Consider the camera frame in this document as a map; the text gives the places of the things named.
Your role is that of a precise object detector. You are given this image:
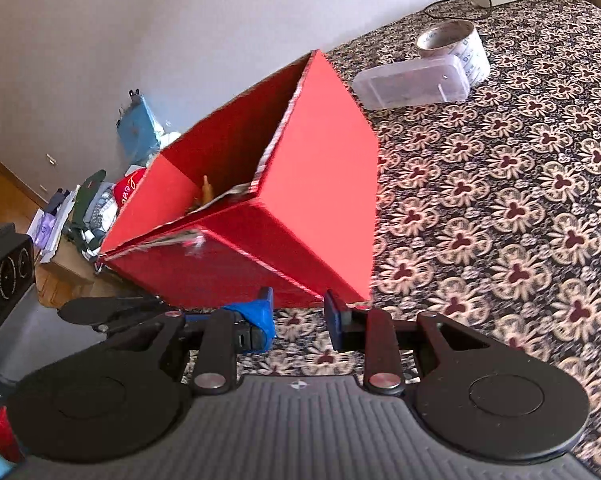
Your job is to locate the red cardboard box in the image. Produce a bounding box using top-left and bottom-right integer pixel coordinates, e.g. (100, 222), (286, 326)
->
(99, 51), (379, 308)

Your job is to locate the orange calabash gourd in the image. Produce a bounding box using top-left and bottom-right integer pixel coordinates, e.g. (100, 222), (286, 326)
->
(194, 176), (215, 208)

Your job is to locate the clear plastic container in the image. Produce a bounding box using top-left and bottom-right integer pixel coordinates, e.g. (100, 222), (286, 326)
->
(351, 55), (471, 110)

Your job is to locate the blue gift bag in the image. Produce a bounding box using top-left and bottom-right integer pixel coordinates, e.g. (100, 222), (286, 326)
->
(116, 89), (164, 165)

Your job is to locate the floral patterned tablecloth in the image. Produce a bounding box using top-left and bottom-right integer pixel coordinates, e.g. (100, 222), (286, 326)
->
(259, 0), (601, 478)

